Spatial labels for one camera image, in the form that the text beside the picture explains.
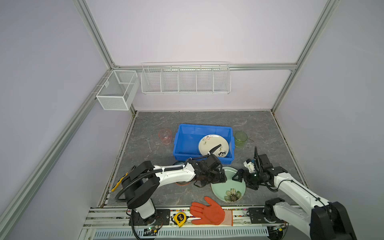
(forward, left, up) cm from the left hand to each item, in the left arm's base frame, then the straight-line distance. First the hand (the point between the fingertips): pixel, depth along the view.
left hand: (220, 183), depth 79 cm
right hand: (+1, -11, -3) cm, 11 cm away
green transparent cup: (+30, -19, -3) cm, 36 cm away
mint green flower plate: (-3, -7, -4) cm, 9 cm away
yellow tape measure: (-14, +22, -3) cm, 26 cm away
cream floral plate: (+28, +3, -4) cm, 28 cm away
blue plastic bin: (+34, +18, -5) cm, 39 cm away
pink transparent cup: (+35, +32, -2) cm, 48 cm away
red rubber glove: (-13, +6, -5) cm, 16 cm away
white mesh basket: (+60, +63, +18) cm, 89 cm away
